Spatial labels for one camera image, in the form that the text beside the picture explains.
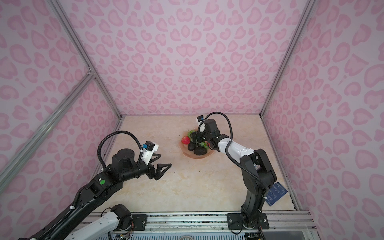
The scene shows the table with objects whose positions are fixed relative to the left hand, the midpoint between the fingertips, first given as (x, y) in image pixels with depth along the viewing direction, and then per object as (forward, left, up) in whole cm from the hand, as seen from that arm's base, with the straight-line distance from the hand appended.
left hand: (165, 158), depth 68 cm
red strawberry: (+22, -7, -18) cm, 29 cm away
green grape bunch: (+19, -19, -19) cm, 33 cm away
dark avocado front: (+17, -16, -22) cm, 32 cm away
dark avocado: (+19, -11, -21) cm, 30 cm away
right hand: (+24, -15, -11) cm, 31 cm away
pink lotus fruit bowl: (+19, -6, -23) cm, 31 cm away
